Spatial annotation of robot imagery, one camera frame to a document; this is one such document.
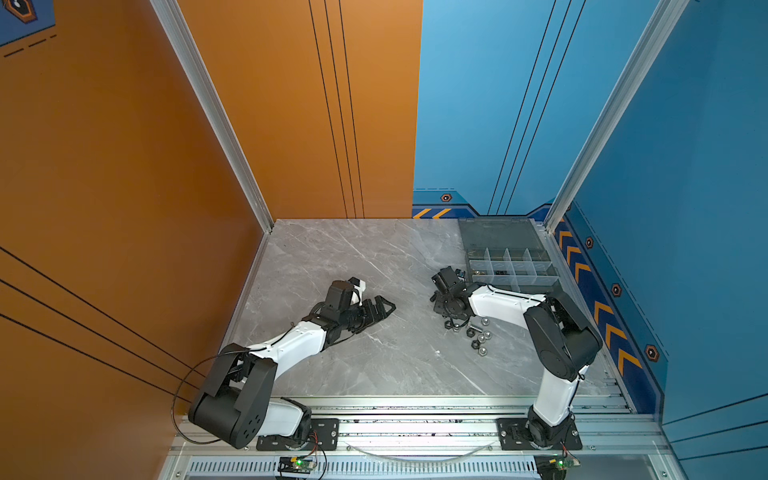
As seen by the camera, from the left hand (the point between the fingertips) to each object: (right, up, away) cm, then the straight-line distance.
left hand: (388, 310), depth 86 cm
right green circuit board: (+40, -33, -17) cm, 54 cm away
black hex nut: (+19, -6, +5) cm, 20 cm away
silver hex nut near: (+28, -12, 0) cm, 30 cm away
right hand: (+17, -1, +10) cm, 20 cm away
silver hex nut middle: (+21, -6, +5) cm, 23 cm away
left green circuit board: (-22, -34, -16) cm, 43 cm away
